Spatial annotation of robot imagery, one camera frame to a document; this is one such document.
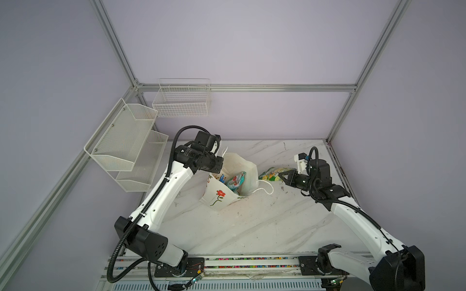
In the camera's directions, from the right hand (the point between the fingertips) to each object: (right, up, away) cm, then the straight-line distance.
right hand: (278, 174), depth 78 cm
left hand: (-27, +4, -3) cm, 28 cm away
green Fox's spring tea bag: (-2, 0, +4) cm, 4 cm away
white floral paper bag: (-26, -10, -2) cm, 28 cm away
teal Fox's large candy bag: (-19, -3, +2) cm, 19 cm away
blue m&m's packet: (-25, -2, +4) cm, 25 cm away
